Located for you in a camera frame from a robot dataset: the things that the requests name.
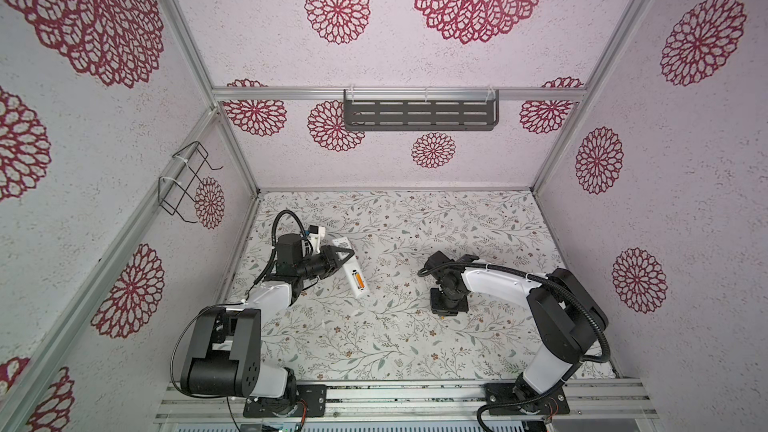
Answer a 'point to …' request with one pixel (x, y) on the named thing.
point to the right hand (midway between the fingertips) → (436, 310)
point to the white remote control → (352, 269)
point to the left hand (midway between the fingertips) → (352, 257)
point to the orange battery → (360, 281)
